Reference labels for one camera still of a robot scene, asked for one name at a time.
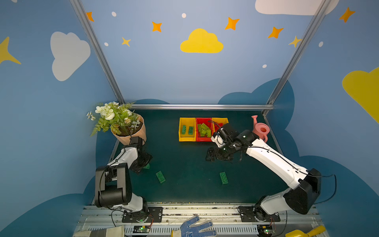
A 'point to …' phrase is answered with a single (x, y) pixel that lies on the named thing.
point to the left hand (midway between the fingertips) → (148, 163)
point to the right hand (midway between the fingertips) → (213, 157)
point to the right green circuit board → (265, 230)
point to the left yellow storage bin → (188, 122)
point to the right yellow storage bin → (223, 120)
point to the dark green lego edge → (147, 166)
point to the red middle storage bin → (208, 122)
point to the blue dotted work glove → (188, 229)
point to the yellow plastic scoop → (298, 233)
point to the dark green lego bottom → (223, 177)
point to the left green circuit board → (141, 229)
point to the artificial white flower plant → (119, 118)
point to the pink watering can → (260, 129)
